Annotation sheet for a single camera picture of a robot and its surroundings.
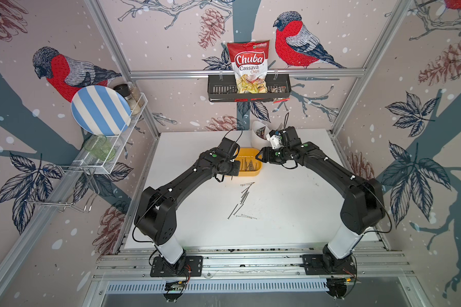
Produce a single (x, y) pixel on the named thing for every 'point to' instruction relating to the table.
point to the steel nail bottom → (245, 215)
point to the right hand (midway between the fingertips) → (259, 156)
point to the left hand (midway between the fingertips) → (238, 165)
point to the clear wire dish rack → (73, 188)
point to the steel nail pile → (245, 193)
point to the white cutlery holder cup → (257, 141)
